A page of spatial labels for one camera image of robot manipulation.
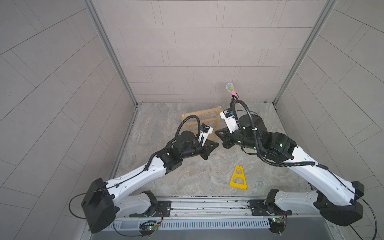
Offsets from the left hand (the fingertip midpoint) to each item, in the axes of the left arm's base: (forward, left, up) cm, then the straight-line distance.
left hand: (220, 146), depth 68 cm
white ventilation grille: (-27, +40, -25) cm, 54 cm away
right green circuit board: (-27, -27, -24) cm, 45 cm away
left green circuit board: (-29, +32, -22) cm, 48 cm away
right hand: (+1, +3, +9) cm, 9 cm away
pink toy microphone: (+38, -10, +3) cm, 40 cm away
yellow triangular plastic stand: (-6, -11, -21) cm, 25 cm away
